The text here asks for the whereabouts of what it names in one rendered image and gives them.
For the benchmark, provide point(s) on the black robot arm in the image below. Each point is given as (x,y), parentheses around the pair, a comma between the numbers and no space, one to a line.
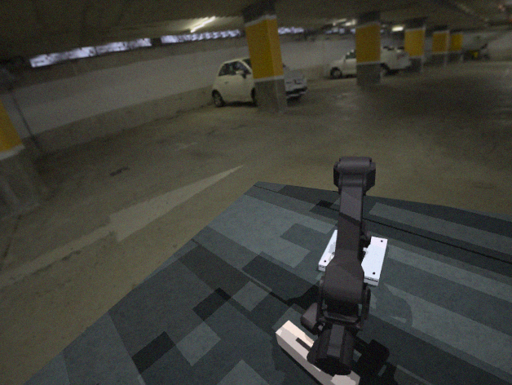
(343,283)

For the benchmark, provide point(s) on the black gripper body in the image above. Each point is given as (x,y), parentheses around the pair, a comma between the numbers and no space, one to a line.
(373,355)

